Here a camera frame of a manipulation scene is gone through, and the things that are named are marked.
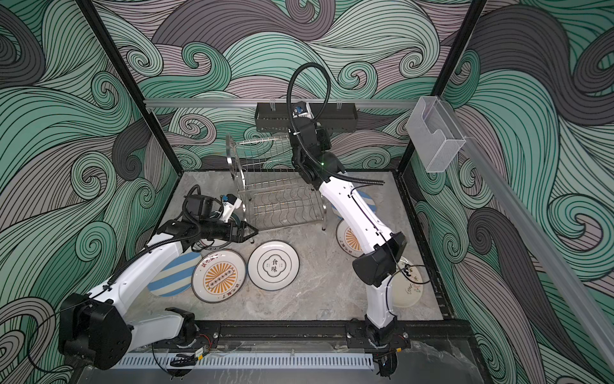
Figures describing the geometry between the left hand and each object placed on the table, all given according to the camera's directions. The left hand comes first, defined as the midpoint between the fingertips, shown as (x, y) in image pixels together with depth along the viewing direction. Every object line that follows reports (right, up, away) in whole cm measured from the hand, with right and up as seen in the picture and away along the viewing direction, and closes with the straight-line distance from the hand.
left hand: (250, 229), depth 79 cm
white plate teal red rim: (-9, -3, -9) cm, 13 cm away
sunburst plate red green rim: (+36, -7, +16) cm, 40 cm away
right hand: (+24, +32, -7) cm, 41 cm away
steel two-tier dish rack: (+5, +12, +26) cm, 29 cm away
